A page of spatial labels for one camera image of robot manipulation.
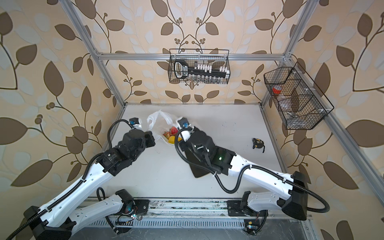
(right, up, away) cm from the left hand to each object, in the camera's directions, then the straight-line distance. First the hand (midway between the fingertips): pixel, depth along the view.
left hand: (151, 132), depth 73 cm
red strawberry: (+7, -1, +28) cm, 29 cm away
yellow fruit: (+7, -6, +16) cm, 18 cm away
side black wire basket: (+75, +13, 0) cm, 76 cm away
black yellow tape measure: (+62, -9, +22) cm, 67 cm away
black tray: (+23, -24, +12) cm, 35 cm away
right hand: (+15, +1, -6) cm, 16 cm away
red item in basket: (+70, +23, +15) cm, 75 cm away
